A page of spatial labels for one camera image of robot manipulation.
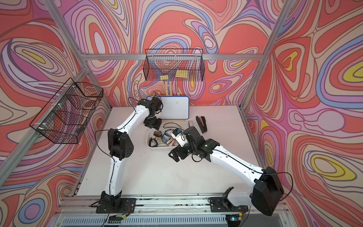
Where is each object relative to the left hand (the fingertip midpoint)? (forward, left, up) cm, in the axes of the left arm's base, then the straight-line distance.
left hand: (156, 127), depth 94 cm
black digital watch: (-7, +3, -9) cm, 12 cm away
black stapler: (+11, -33, -9) cm, 36 cm away
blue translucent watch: (-4, -6, -8) cm, 11 cm away
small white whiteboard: (+14, -12, +5) cm, 19 cm away
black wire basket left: (-9, +46, +19) cm, 50 cm away
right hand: (-22, -15, +4) cm, 26 cm away
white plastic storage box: (-9, -11, -7) cm, 16 cm away
